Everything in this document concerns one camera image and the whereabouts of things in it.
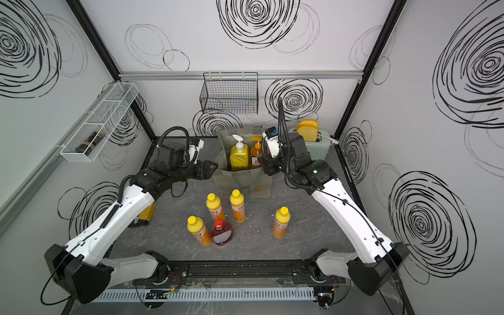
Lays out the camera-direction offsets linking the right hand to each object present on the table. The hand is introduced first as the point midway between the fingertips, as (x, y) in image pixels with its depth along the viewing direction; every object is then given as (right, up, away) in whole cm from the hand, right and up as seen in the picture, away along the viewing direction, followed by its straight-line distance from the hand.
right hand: (267, 155), depth 69 cm
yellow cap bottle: (-24, -24, -4) cm, 34 cm away
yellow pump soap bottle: (-12, 0, +17) cm, 21 cm away
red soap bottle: (-16, -28, +1) cm, 32 cm away
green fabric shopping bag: (-11, -13, +14) cm, 22 cm away
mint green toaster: (+32, +12, +32) cm, 47 cm away
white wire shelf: (-69, +32, +28) cm, 81 cm away
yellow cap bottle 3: (-11, -18, +3) cm, 21 cm away
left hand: (-21, -4, +5) cm, 22 cm away
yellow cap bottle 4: (+5, -22, -2) cm, 22 cm away
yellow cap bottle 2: (-20, -18, +2) cm, 27 cm away
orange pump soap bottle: (-4, +2, +21) cm, 22 cm away
